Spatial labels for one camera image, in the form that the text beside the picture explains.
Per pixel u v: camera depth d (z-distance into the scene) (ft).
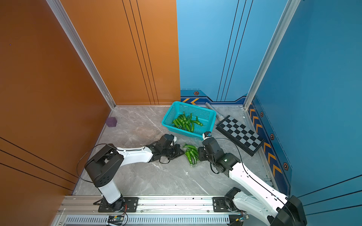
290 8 2.29
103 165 1.58
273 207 1.30
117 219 2.34
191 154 2.86
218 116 3.53
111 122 3.80
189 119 3.43
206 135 2.28
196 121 3.53
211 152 1.87
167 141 2.34
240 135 3.19
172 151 2.58
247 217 2.26
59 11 2.33
